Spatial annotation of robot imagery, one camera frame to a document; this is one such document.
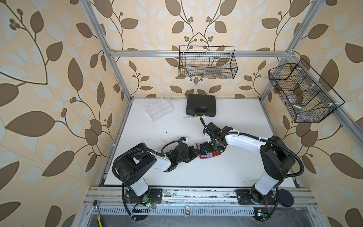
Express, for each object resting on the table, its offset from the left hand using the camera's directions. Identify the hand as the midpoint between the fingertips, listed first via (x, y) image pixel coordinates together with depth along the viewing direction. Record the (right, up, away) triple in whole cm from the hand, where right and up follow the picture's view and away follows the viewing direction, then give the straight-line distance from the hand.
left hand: (200, 150), depth 85 cm
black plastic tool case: (+5, +29, +29) cm, 42 cm away
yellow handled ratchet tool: (-55, -24, -14) cm, 62 cm away
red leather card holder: (+5, -3, -2) cm, 6 cm away
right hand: (+5, -2, +3) cm, 6 cm away
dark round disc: (+43, -22, -13) cm, 50 cm away
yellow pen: (-4, +20, +23) cm, 30 cm away
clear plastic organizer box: (-30, +27, +26) cm, 48 cm away
